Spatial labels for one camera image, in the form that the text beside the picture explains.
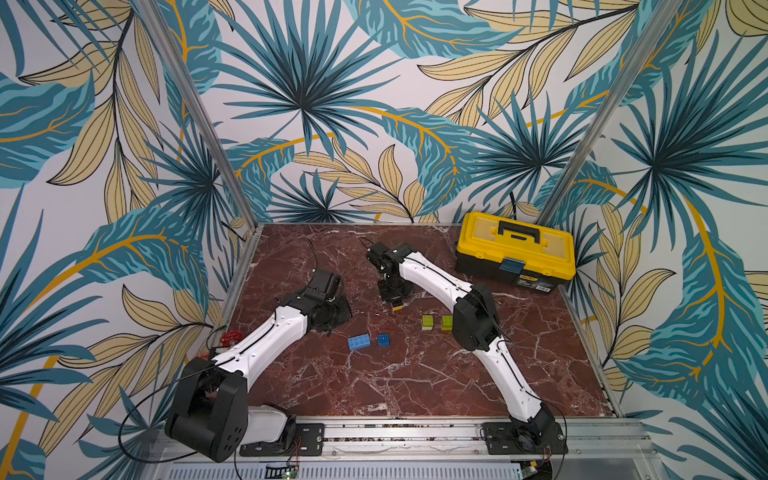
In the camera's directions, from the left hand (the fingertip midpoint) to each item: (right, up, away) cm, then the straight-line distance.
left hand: (347, 318), depth 85 cm
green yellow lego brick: (+24, -2, +5) cm, 24 cm away
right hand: (+14, +4, +12) cm, 19 cm away
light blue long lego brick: (+3, -7, +3) cm, 9 cm away
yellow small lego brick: (+15, +1, +12) cm, 19 cm away
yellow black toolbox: (+56, +17, +7) cm, 59 cm away
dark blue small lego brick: (+10, -8, +5) cm, 14 cm away
